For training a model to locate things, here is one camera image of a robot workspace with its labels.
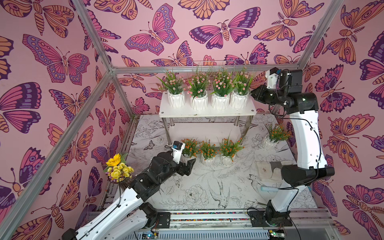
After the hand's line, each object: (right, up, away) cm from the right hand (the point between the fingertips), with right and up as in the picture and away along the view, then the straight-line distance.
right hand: (253, 90), depth 70 cm
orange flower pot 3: (-9, -30, +12) cm, 33 cm away
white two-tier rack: (-16, -16, +39) cm, 45 cm away
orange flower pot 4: (+21, -21, +20) cm, 36 cm away
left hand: (-30, -30, +2) cm, 43 cm away
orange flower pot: (-29, -29, +12) cm, 43 cm away
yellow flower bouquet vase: (-61, -36, -5) cm, 71 cm away
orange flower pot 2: (-20, -31, +14) cm, 40 cm away
